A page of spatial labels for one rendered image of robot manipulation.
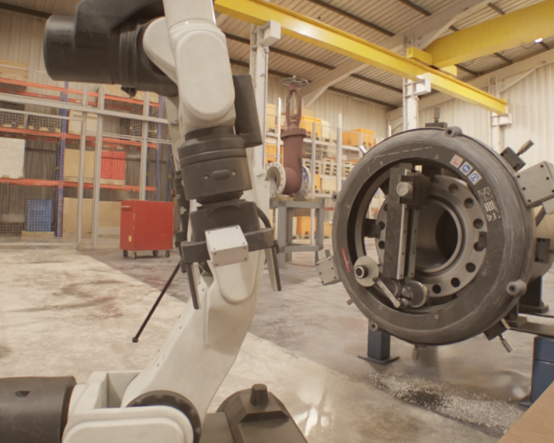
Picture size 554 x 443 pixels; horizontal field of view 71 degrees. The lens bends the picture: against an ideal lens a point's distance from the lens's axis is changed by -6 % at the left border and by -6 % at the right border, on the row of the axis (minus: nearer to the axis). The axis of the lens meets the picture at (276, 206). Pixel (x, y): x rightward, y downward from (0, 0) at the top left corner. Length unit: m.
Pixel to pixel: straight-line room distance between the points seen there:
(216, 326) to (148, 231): 5.76
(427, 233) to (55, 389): 1.49
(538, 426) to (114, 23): 0.78
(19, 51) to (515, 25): 14.86
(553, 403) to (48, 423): 0.70
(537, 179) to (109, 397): 1.22
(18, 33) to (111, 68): 14.54
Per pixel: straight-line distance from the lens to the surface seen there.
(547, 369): 1.72
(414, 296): 1.52
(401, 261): 1.46
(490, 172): 1.35
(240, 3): 10.19
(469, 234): 1.50
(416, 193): 1.37
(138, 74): 0.76
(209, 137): 0.51
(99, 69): 0.77
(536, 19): 13.68
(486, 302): 1.36
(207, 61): 0.51
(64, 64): 0.78
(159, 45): 0.72
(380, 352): 2.01
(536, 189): 1.34
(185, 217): 0.95
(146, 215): 6.42
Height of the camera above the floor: 0.65
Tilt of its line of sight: 2 degrees up
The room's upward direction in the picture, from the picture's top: 1 degrees clockwise
